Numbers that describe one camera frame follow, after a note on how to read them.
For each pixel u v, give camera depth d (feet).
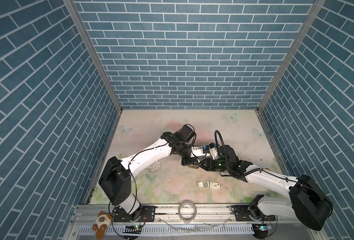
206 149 2.16
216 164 2.41
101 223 2.26
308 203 1.37
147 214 2.43
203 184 2.73
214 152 2.53
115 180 1.37
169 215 2.47
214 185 2.70
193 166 2.54
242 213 2.42
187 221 2.29
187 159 2.25
